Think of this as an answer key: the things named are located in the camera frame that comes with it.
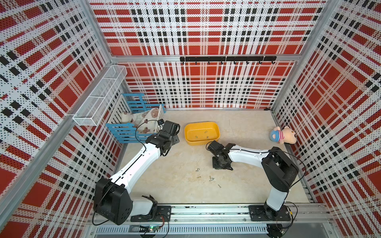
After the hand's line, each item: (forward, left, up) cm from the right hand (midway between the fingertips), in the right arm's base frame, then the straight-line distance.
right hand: (219, 166), depth 90 cm
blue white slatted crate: (+21, +62, +6) cm, 66 cm away
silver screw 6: (-7, +5, -1) cm, 9 cm away
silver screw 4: (-3, +13, 0) cm, 14 cm away
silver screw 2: (+27, +8, -1) cm, 28 cm away
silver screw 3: (+22, +14, -1) cm, 26 cm away
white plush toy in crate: (+31, +51, +7) cm, 60 cm away
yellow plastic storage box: (+26, +11, -2) cm, 28 cm away
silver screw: (+22, +6, -1) cm, 23 cm away
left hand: (+11, +27, +16) cm, 33 cm away
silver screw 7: (-12, 0, -1) cm, 12 cm away
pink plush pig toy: (+18, -45, +6) cm, 49 cm away
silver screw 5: (-7, +13, -1) cm, 14 cm away
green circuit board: (-31, +34, +2) cm, 46 cm away
